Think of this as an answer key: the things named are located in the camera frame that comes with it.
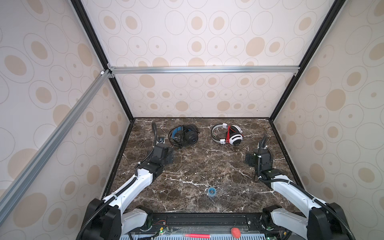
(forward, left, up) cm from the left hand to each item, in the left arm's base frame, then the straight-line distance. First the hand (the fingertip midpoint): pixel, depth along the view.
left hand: (167, 149), depth 85 cm
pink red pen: (-40, -18, -11) cm, 45 cm away
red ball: (-39, -35, -9) cm, 53 cm away
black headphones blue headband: (+15, -8, -7) cm, 19 cm away
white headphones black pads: (+20, -38, -12) cm, 44 cm away
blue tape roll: (-19, -26, -13) cm, 35 cm away
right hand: (-1, -53, -4) cm, 53 cm away
